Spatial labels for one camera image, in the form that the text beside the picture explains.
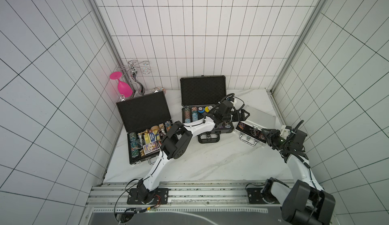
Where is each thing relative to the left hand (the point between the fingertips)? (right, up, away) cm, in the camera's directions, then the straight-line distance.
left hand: (243, 117), depth 89 cm
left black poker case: (-62, -1, +11) cm, 63 cm away
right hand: (+10, -6, -4) cm, 13 cm away
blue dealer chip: (-25, +4, +12) cm, 29 cm away
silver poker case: (+7, -11, +6) cm, 14 cm away
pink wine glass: (-77, +19, +8) cm, 79 cm away
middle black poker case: (-26, +14, +18) cm, 35 cm away
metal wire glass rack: (-68, +32, +4) cm, 75 cm away
